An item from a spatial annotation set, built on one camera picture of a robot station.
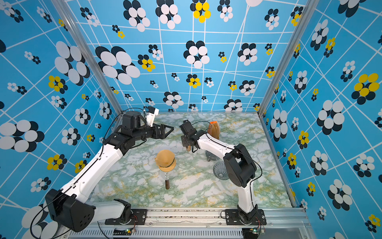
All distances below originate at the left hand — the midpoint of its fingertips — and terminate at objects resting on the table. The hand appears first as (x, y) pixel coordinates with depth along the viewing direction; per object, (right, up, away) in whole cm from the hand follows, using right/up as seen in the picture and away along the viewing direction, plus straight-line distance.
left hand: (168, 127), depth 74 cm
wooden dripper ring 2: (+10, -13, +18) cm, 24 cm away
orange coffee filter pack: (+26, -2, +25) cm, 36 cm away
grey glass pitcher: (+23, -19, +20) cm, 36 cm away
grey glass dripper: (+28, -26, +12) cm, 40 cm away
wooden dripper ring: (-1, -22, +4) cm, 23 cm away
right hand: (+9, -8, +20) cm, 24 cm away
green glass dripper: (-1, -20, +2) cm, 20 cm away
